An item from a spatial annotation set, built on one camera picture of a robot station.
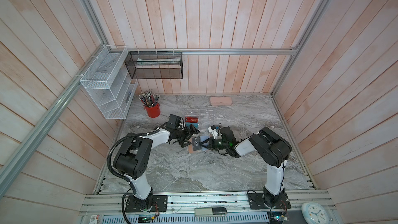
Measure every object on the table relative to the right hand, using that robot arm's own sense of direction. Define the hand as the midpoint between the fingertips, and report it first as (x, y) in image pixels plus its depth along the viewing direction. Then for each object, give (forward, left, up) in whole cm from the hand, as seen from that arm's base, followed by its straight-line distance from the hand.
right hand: (199, 144), depth 92 cm
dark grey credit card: (+1, +2, 0) cm, 3 cm away
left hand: (+2, +2, +3) cm, 5 cm away
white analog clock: (-33, -53, 0) cm, 62 cm away
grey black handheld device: (-34, -5, +2) cm, 34 cm away
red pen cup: (+24, +33, +1) cm, 41 cm away
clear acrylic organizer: (+17, -1, +2) cm, 17 cm away
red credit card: (+16, +6, +3) cm, 17 cm away
